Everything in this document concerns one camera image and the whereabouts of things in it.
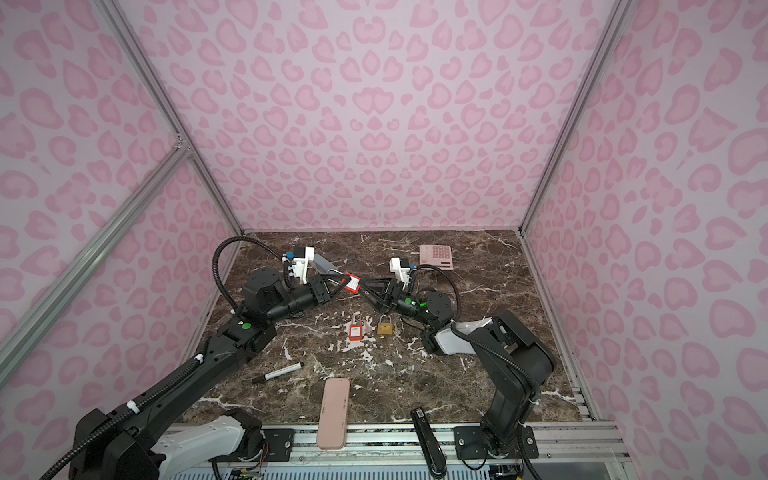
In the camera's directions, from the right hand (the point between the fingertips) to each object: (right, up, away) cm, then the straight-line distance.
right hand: (362, 291), depth 70 cm
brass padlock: (+5, -13, +23) cm, 27 cm away
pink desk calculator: (+24, +8, +40) cm, 47 cm away
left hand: (-2, +3, -1) cm, 4 cm away
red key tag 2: (-4, -15, +20) cm, 25 cm away
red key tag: (-2, +2, 0) cm, 3 cm away
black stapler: (+16, -36, -1) cm, 39 cm away
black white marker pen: (-25, -25, +14) cm, 38 cm away
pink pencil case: (-8, -33, +6) cm, 35 cm away
